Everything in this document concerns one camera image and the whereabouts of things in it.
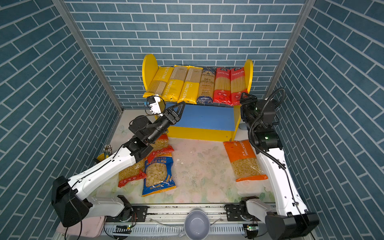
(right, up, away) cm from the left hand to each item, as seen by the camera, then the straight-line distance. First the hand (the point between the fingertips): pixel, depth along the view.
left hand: (184, 105), depth 62 cm
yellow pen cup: (-43, -23, +17) cm, 51 cm away
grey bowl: (+5, -56, +8) cm, 57 cm away
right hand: (+24, +6, +3) cm, 25 cm away
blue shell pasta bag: (-17, -37, +21) cm, 46 cm away
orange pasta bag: (+34, -33, +27) cm, 55 cm away
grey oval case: (+33, -9, +28) cm, 44 cm away
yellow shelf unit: (+14, -7, +35) cm, 38 cm away
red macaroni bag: (-29, -35, +22) cm, 51 cm away
